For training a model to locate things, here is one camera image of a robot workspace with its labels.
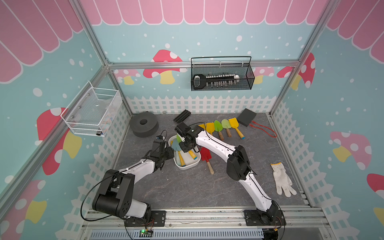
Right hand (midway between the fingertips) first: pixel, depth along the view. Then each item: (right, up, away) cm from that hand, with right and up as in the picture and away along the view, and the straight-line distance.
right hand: (186, 147), depth 93 cm
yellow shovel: (+35, +15, +20) cm, 43 cm away
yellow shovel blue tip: (+17, +12, +19) cm, 28 cm away
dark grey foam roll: (-32, +14, +13) cm, 37 cm away
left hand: (-9, -4, 0) cm, 10 cm away
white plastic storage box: (+2, -9, 0) cm, 9 cm away
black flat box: (+46, +21, +26) cm, 57 cm away
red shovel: (+13, -6, +3) cm, 15 cm away
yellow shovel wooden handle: (+11, +13, +17) cm, 24 cm away
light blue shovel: (-5, +1, -9) cm, 10 cm away
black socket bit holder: (+9, +40, -4) cm, 41 cm away
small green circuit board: (-19, -40, -21) cm, 49 cm away
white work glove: (+56, -18, -8) cm, 60 cm away
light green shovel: (+29, +15, +21) cm, 39 cm away
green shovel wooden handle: (+23, +12, +18) cm, 32 cm away
